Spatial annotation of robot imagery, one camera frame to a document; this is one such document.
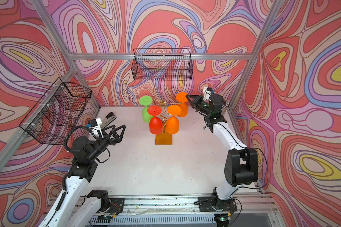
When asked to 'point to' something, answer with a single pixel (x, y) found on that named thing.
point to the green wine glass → (146, 100)
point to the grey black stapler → (110, 117)
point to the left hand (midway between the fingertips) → (121, 126)
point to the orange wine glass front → (172, 126)
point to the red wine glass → (156, 126)
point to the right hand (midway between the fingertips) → (185, 98)
